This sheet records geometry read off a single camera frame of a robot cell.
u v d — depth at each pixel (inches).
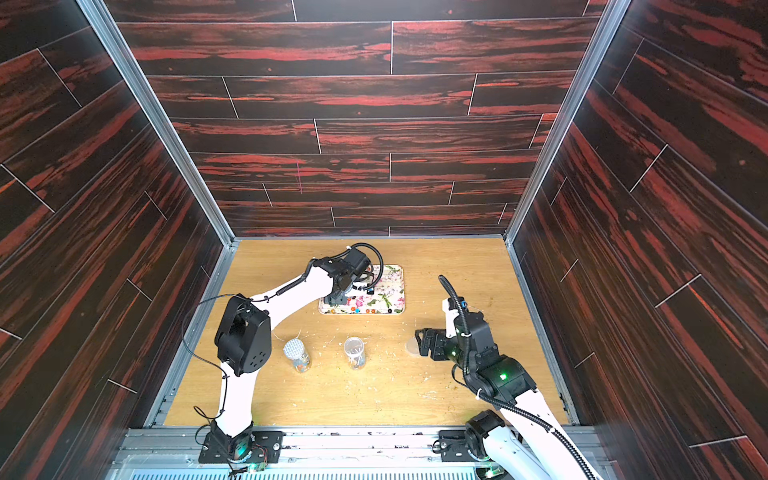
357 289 33.1
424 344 26.1
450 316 26.1
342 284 27.0
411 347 35.8
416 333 28.8
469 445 25.6
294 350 30.9
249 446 26.8
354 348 30.9
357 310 38.8
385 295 40.7
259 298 21.6
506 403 18.6
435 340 25.2
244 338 20.9
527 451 22.3
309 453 29.1
